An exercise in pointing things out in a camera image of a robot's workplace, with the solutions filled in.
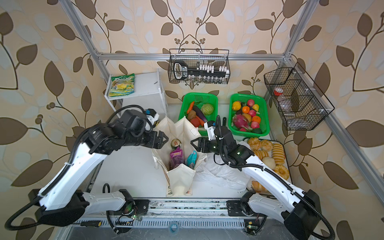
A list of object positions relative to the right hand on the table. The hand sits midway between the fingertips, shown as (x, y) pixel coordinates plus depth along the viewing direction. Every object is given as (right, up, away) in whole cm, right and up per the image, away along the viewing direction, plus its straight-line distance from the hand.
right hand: (195, 143), depth 72 cm
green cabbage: (+8, +19, +36) cm, 41 cm away
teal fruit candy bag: (-3, -9, +6) cm, 11 cm away
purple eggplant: (+2, +17, +37) cm, 41 cm away
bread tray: (+47, -10, +19) cm, 52 cm away
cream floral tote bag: (-8, -20, +2) cm, 21 cm away
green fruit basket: (+50, +24, +39) cm, 68 cm away
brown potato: (-4, +15, +36) cm, 39 cm away
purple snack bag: (-11, -9, +7) cm, 16 cm away
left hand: (-14, +4, -9) cm, 17 cm away
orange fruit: (+37, +19, +37) cm, 55 cm away
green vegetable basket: (+3, +28, +47) cm, 55 cm away
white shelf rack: (-27, +26, +9) cm, 38 cm away
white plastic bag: (+7, -17, +10) cm, 21 cm away
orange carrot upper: (-4, +21, +43) cm, 48 cm away
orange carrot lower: (+4, +9, +33) cm, 34 cm away
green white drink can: (-12, -2, +14) cm, 19 cm away
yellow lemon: (+30, +22, +36) cm, 51 cm away
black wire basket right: (+53, +20, +1) cm, 56 cm away
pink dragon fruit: (+30, +11, +27) cm, 41 cm away
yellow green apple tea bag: (-41, +31, +10) cm, 52 cm away
